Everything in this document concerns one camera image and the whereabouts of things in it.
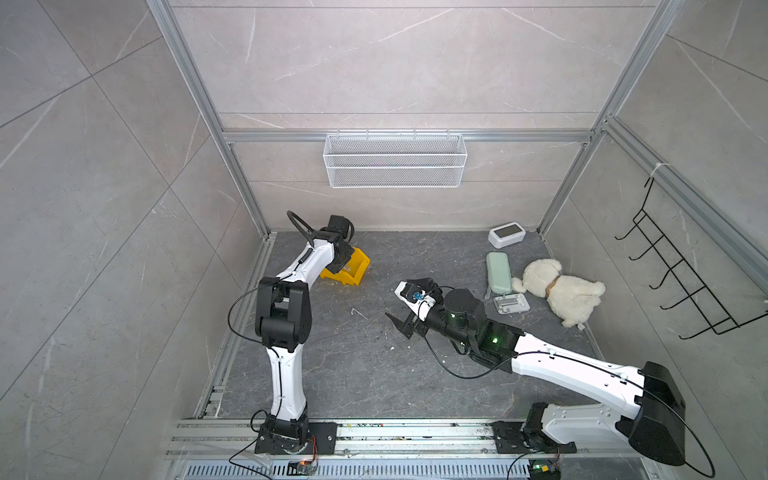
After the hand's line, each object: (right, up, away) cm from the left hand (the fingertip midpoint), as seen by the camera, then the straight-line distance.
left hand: (345, 250), depth 100 cm
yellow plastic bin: (+2, -7, +3) cm, 8 cm away
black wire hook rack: (+82, -10, -36) cm, 91 cm away
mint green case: (+54, -8, +5) cm, 55 cm away
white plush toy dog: (+71, -15, -10) cm, 74 cm away
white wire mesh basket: (+17, +31, +1) cm, 36 cm away
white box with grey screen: (+61, +7, +15) cm, 63 cm away
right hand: (+18, -11, -28) cm, 35 cm away
